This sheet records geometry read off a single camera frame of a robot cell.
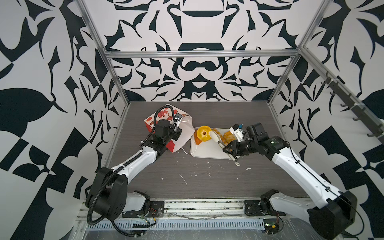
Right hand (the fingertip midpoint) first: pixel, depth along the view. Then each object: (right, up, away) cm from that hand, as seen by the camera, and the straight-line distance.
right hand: (225, 149), depth 74 cm
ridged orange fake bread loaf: (+2, +3, +25) cm, 25 cm away
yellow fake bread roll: (-10, +7, +11) cm, 17 cm away
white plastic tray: (-5, -4, +21) cm, 22 cm away
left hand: (-25, +14, +10) cm, 30 cm away
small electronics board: (+21, -35, -3) cm, 41 cm away
